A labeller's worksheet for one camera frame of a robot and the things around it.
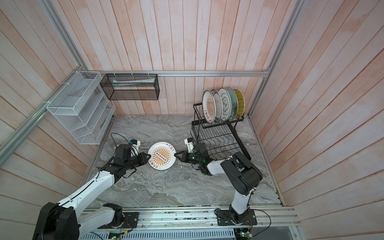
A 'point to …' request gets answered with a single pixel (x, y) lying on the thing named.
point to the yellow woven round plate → (241, 103)
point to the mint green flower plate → (234, 104)
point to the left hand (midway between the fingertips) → (150, 158)
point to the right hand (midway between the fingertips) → (174, 155)
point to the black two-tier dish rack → (220, 139)
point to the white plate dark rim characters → (227, 104)
